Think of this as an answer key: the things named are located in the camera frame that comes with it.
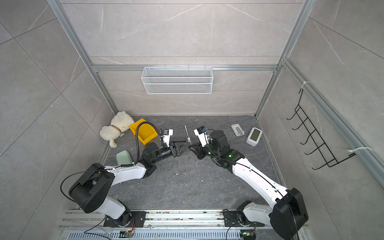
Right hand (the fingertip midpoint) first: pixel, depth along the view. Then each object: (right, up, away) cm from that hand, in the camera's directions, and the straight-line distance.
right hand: (191, 145), depth 76 cm
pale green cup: (-44, -10, +17) cm, 48 cm away
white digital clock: (+43, +3, +26) cm, 50 cm away
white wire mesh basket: (-11, +42, +25) cm, 50 cm away
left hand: (-2, +2, 0) cm, 3 cm away
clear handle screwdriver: (-1, +3, -1) cm, 4 cm away
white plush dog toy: (-51, +13, +28) cm, 60 cm away
